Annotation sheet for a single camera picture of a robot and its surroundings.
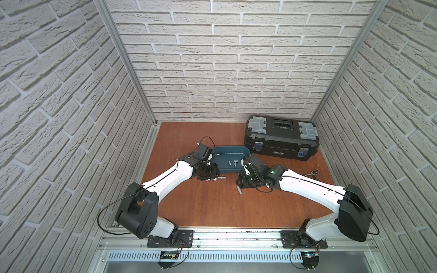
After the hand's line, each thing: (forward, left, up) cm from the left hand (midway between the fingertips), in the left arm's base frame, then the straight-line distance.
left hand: (219, 172), depth 85 cm
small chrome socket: (0, +2, -9) cm, 9 cm away
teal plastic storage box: (+15, -6, -11) cm, 20 cm away
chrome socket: (+10, -6, -8) cm, 14 cm away
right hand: (-5, -11, 0) cm, 12 cm away
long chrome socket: (-6, -11, -8) cm, 15 cm away
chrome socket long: (+1, -1, -8) cm, 9 cm away
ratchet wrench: (+4, -54, -8) cm, 55 cm away
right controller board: (-36, -39, -10) cm, 54 cm away
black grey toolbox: (+17, -35, +8) cm, 40 cm away
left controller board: (-35, +22, -13) cm, 43 cm away
